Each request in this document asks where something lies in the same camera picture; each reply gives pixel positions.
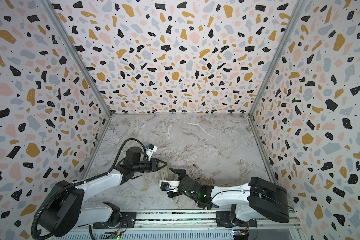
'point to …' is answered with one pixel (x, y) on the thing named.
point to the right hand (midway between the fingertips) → (167, 173)
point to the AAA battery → (194, 165)
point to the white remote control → (164, 173)
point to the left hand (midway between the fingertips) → (166, 163)
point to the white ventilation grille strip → (147, 235)
